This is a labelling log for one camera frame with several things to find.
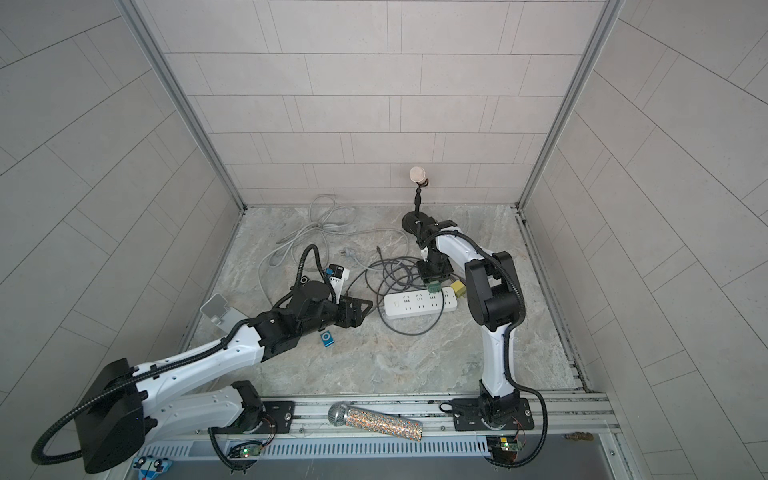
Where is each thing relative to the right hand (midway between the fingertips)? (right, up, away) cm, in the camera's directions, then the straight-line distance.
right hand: (431, 280), depth 96 cm
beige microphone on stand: (-6, +18, -13) cm, 23 cm away
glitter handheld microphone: (-24, -27, -27) cm, 45 cm away
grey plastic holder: (-62, -9, -10) cm, 63 cm away
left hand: (-18, -3, -18) cm, 26 cm away
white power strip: (-4, -6, -7) cm, 10 cm away
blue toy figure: (-64, -35, -33) cm, 80 cm away
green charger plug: (0, -1, -6) cm, 6 cm away
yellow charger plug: (+8, -2, -4) cm, 10 cm away
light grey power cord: (-36, +13, +6) cm, 39 cm away
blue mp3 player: (-31, -14, -13) cm, 36 cm away
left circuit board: (-43, -32, -31) cm, 62 cm away
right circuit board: (+14, -34, -28) cm, 46 cm away
